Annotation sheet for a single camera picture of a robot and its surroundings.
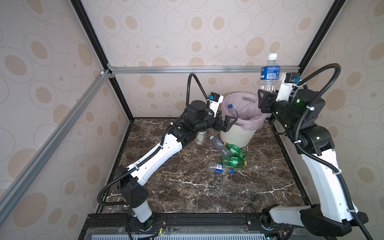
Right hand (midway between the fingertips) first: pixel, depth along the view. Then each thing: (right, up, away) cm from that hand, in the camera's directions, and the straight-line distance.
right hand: (267, 90), depth 57 cm
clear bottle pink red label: (-4, +1, +42) cm, 42 cm away
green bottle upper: (-2, -28, +38) cm, 47 cm away
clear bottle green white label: (-23, -20, +46) cm, 55 cm away
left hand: (-11, -9, +5) cm, 15 cm away
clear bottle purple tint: (-11, -25, +42) cm, 50 cm away
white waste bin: (-2, -19, +36) cm, 40 cm away
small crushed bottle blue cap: (-14, -37, +31) cm, 50 cm away
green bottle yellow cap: (-5, -34, +33) cm, 48 cm away
